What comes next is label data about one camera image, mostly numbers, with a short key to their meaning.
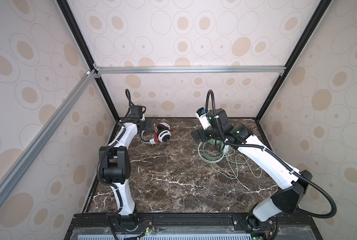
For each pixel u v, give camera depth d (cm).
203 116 63
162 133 100
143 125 84
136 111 74
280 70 92
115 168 52
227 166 94
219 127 52
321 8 68
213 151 101
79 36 76
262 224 67
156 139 100
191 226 73
